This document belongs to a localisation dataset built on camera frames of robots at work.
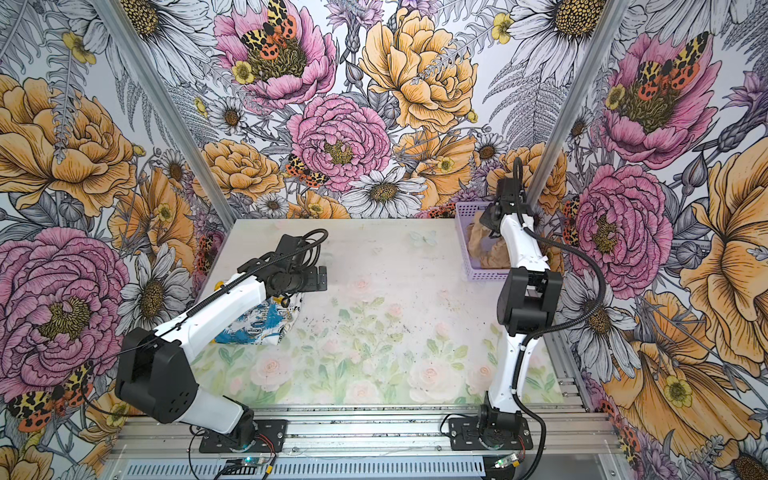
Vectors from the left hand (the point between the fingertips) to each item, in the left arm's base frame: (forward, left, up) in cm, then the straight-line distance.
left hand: (308, 287), depth 87 cm
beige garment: (+19, -59, -7) cm, 62 cm away
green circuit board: (-40, +12, -16) cm, 45 cm away
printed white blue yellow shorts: (-7, +13, -8) cm, 17 cm away
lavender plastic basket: (+10, -52, -8) cm, 53 cm away
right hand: (+19, -55, +8) cm, 59 cm away
